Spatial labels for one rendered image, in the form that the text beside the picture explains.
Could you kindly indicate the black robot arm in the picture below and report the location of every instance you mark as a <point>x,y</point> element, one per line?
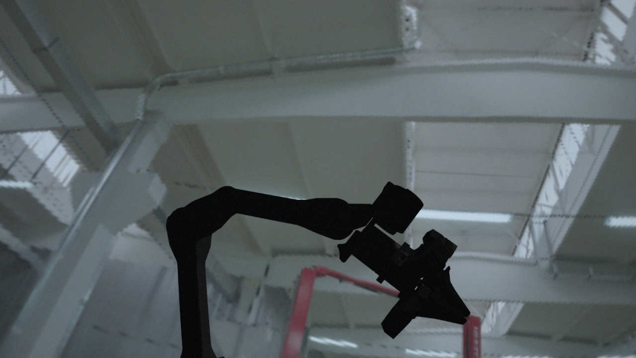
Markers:
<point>190,228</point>

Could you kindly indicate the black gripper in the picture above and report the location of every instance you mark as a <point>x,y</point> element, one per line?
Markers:
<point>435,297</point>

